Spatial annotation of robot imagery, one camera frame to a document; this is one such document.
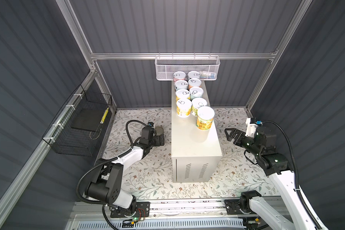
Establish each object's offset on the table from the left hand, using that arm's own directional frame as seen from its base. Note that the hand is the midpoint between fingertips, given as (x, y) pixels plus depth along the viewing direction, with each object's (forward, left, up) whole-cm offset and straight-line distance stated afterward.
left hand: (156, 136), depth 92 cm
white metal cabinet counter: (-27, -19, +25) cm, 41 cm away
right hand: (-13, -41, +19) cm, 47 cm away
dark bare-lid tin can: (+4, -2, +1) cm, 4 cm away
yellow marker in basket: (+4, +28, +18) cm, 33 cm away
